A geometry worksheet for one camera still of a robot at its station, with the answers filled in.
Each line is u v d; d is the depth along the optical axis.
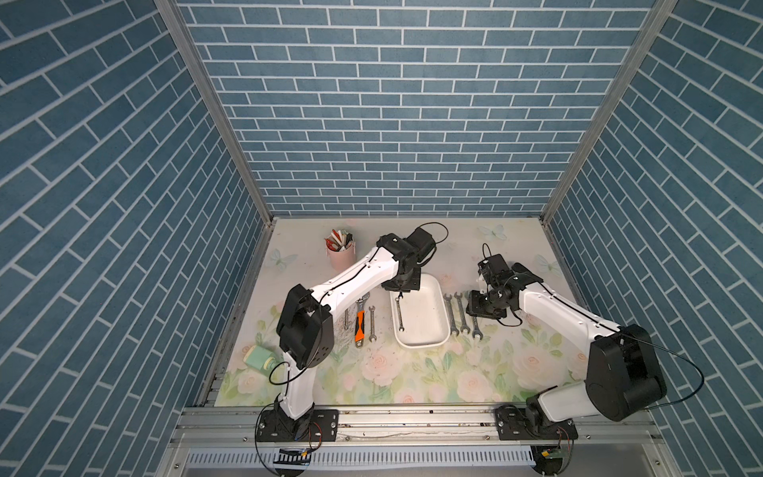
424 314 0.93
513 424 0.74
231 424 0.75
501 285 0.64
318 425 0.73
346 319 0.94
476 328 0.91
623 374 0.43
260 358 0.76
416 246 0.67
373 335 0.89
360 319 0.92
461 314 0.94
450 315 0.94
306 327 0.47
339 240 1.02
